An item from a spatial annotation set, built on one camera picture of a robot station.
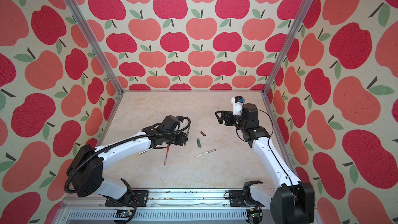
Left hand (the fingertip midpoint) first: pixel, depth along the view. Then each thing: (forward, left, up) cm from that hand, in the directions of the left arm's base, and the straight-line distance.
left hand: (188, 143), depth 82 cm
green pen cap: (+5, -6, -10) cm, 13 cm away
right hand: (+10, -18, +12) cm, 24 cm away
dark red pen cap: (+12, -8, -11) cm, 18 cm away
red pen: (+1, +13, -10) cm, 16 cm away
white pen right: (-1, -10, -10) cm, 14 cm away
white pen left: (-12, +14, +19) cm, 27 cm away
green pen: (+4, +1, +1) cm, 4 cm away
